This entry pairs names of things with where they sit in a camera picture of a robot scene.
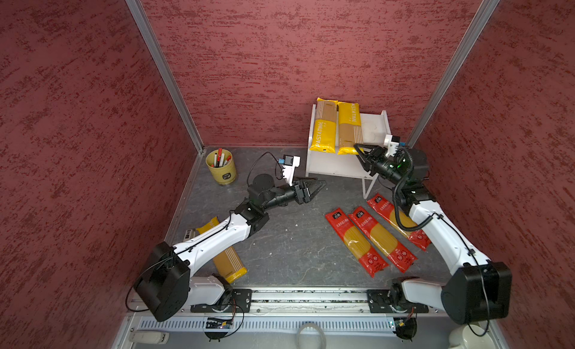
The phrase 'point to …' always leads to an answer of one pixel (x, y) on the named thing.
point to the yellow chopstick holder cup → (221, 163)
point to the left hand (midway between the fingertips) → (322, 186)
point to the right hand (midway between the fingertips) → (350, 150)
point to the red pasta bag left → (371, 259)
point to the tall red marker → (219, 155)
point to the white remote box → (150, 337)
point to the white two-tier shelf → (332, 165)
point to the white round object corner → (463, 338)
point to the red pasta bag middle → (402, 258)
